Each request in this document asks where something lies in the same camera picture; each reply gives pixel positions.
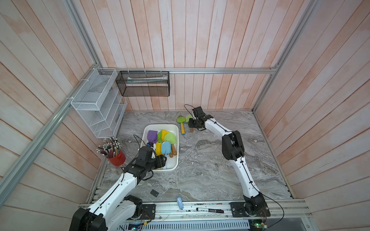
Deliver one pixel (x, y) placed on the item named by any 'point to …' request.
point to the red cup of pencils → (110, 148)
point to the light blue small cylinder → (179, 202)
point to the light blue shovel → (165, 147)
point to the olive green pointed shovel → (187, 120)
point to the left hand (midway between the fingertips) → (162, 161)
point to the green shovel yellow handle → (181, 119)
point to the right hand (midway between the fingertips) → (189, 123)
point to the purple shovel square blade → (152, 136)
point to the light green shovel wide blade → (170, 137)
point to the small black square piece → (154, 193)
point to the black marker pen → (210, 210)
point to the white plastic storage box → (172, 163)
